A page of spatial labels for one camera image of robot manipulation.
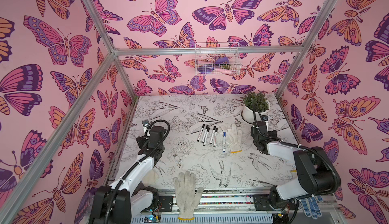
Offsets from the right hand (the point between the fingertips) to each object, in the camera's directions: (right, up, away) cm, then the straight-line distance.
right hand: (266, 129), depth 92 cm
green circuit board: (-63, -40, -20) cm, 78 cm away
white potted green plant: (-7, +17, 0) cm, 18 cm away
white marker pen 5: (-25, -8, +2) cm, 27 cm away
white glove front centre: (-47, -32, -16) cm, 59 cm away
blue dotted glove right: (+12, -34, -21) cm, 42 cm away
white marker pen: (-38, +1, +10) cm, 39 cm away
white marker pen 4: (-32, -5, +5) cm, 33 cm away
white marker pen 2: (-38, -5, +5) cm, 38 cm away
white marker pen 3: (-38, -10, +2) cm, 39 cm away
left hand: (-69, 0, -6) cm, 69 cm away
